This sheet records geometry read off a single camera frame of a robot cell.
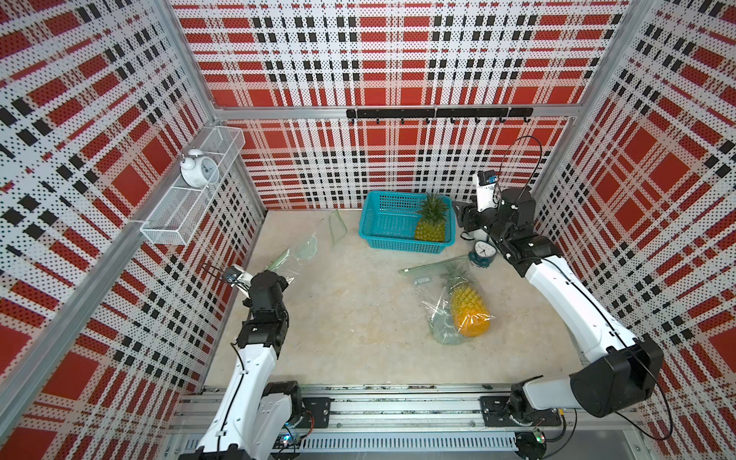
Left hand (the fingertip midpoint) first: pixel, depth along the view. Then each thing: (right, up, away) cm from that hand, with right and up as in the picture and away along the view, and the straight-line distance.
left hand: (269, 272), depth 80 cm
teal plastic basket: (+34, +17, +39) cm, 55 cm away
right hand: (+55, +20, -4) cm, 59 cm away
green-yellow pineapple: (+48, +15, +16) cm, 53 cm away
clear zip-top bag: (+13, +13, +23) cm, 30 cm away
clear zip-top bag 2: (+49, -9, +9) cm, 51 cm away
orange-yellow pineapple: (+58, -11, +2) cm, 59 cm away
